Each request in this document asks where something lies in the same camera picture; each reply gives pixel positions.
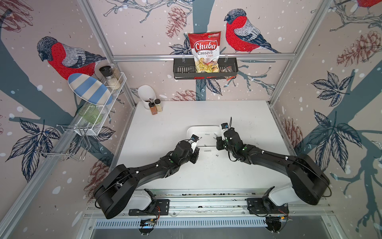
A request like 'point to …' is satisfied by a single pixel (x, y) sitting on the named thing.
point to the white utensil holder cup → (146, 92)
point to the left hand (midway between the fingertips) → (200, 146)
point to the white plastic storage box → (207, 135)
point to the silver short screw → (217, 155)
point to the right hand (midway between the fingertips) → (216, 137)
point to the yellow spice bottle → (159, 107)
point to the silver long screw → (208, 151)
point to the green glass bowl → (89, 112)
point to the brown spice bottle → (153, 108)
